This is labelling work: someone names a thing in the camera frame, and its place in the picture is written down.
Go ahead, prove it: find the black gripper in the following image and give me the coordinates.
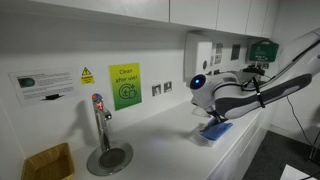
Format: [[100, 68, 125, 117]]
[[203, 111, 229, 132]]

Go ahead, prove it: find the blue fabric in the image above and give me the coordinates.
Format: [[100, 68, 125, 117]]
[[199, 121, 234, 142]]

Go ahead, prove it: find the clear plastic bowl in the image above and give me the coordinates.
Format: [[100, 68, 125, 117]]
[[189, 122, 232, 147]]

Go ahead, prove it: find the white base cabinet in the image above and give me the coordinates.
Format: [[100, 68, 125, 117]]
[[206, 106, 278, 180]]

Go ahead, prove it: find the white paper towel dispenser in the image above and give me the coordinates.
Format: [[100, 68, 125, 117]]
[[183, 32, 213, 81]]

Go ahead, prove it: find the green first aid box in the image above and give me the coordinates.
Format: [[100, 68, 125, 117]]
[[248, 40, 280, 63]]

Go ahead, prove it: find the green clean after use poster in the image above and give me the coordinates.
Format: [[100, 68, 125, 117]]
[[108, 62, 143, 112]]

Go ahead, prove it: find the round metal drain tray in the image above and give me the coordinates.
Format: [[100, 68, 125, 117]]
[[86, 140, 134, 177]]

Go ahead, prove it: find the white upper cabinet door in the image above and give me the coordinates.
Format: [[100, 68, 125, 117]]
[[169, 0, 220, 30], [216, 0, 251, 35], [29, 0, 170, 24], [245, 0, 279, 38]]

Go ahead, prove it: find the yellow warning sign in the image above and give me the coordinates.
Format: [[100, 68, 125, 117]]
[[79, 66, 95, 85]]

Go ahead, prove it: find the yellow sponge holder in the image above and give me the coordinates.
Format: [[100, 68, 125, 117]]
[[20, 142, 76, 180]]

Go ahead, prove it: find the white instruction sheet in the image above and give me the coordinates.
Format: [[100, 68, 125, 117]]
[[8, 68, 79, 106]]

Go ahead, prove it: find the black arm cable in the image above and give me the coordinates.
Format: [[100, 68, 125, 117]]
[[240, 64, 320, 109]]

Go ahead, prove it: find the silver wall switch plate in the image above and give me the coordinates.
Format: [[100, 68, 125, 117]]
[[151, 84, 162, 97], [163, 81, 173, 94]]

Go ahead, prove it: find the dark wall notice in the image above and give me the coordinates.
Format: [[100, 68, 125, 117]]
[[230, 44, 241, 61]]

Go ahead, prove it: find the black hanging cable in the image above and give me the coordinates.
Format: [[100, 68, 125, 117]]
[[285, 95, 320, 164]]

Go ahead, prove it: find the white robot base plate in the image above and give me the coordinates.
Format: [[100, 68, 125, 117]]
[[279, 164, 314, 180]]

